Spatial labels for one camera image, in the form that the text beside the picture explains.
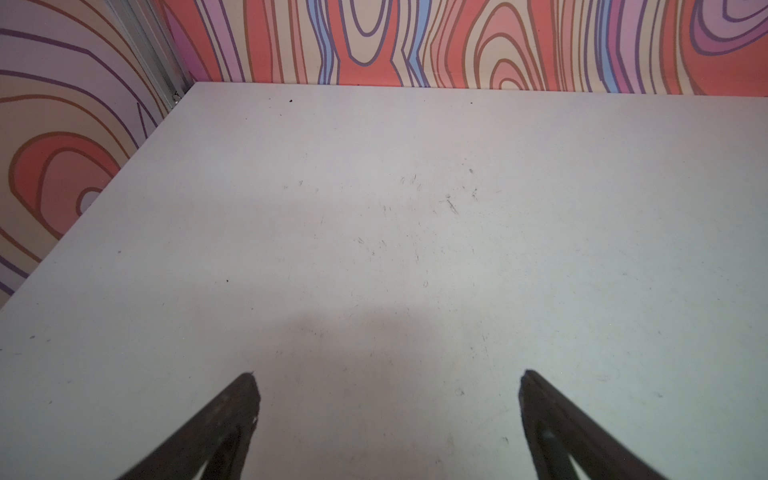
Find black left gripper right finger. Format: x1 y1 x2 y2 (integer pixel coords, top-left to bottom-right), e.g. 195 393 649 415
518 370 663 479

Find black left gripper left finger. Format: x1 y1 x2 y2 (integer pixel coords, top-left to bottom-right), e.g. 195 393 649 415
121 372 261 479

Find aluminium frame rails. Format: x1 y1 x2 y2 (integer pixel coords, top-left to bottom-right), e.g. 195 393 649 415
106 0 193 110

